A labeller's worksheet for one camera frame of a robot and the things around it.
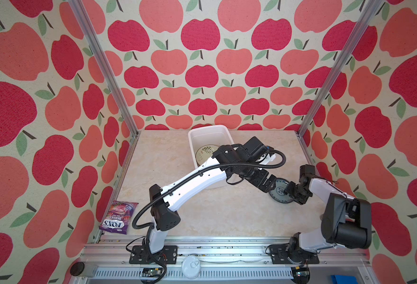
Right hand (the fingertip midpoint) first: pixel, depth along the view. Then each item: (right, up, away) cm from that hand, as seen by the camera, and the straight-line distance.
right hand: (293, 195), depth 91 cm
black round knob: (-92, -19, -29) cm, 98 cm away
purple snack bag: (-87, -8, -9) cm, 88 cm away
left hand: (-22, +11, -26) cm, 36 cm away
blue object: (+8, -26, -24) cm, 36 cm away
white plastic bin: (-39, +32, +11) cm, 52 cm away
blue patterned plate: (-8, +1, +1) cm, 8 cm away
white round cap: (-51, -22, -24) cm, 61 cm away
